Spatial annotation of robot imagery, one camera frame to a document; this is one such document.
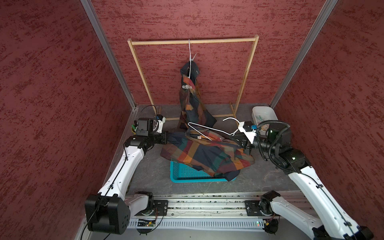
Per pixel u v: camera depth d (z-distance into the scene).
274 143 0.50
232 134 0.62
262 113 1.13
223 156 0.71
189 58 0.85
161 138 0.71
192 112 0.73
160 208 0.73
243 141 0.58
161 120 0.72
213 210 0.74
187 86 0.69
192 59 0.86
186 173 0.85
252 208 0.74
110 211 0.38
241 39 0.67
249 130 0.52
